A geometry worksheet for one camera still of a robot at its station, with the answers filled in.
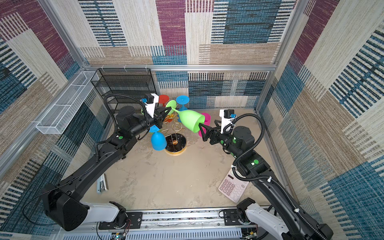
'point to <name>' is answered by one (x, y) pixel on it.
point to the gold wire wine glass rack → (176, 143)
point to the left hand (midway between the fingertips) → (170, 105)
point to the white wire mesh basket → (56, 120)
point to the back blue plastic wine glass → (182, 100)
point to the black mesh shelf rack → (135, 82)
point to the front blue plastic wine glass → (158, 141)
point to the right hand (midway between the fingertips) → (207, 125)
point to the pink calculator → (233, 188)
